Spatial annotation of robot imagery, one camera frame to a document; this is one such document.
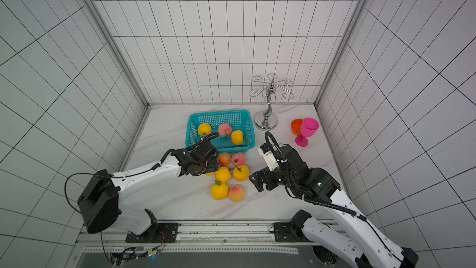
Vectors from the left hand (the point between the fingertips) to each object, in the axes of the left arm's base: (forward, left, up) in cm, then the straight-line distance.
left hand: (207, 169), depth 84 cm
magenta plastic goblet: (+18, -48, +9) cm, 52 cm away
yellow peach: (+25, +6, -3) cm, 26 cm away
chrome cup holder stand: (+34, -31, -5) cm, 46 cm away
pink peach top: (+6, -14, 0) cm, 15 cm away
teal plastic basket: (+25, -12, -2) cm, 28 cm away
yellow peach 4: (-1, -16, -1) cm, 16 cm away
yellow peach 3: (-2, -7, -1) cm, 8 cm away
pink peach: (+24, -6, -1) cm, 25 cm away
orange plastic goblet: (+29, -48, -4) cm, 56 cm away
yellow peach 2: (+20, -13, -3) cm, 24 cm away
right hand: (-6, -22, +14) cm, 27 cm away
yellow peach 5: (-9, -7, 0) cm, 11 cm away
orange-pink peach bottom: (-10, -14, -1) cm, 17 cm away
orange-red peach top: (+6, -7, 0) cm, 9 cm away
